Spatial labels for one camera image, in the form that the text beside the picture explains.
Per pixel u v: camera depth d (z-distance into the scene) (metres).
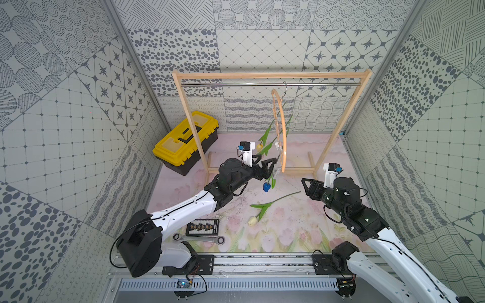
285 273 0.73
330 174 0.65
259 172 0.66
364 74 0.56
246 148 0.64
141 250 0.40
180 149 0.90
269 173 0.66
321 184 0.64
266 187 0.81
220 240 0.80
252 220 0.84
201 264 0.73
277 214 0.88
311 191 0.66
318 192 0.64
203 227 0.83
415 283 0.42
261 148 0.96
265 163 0.64
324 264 0.74
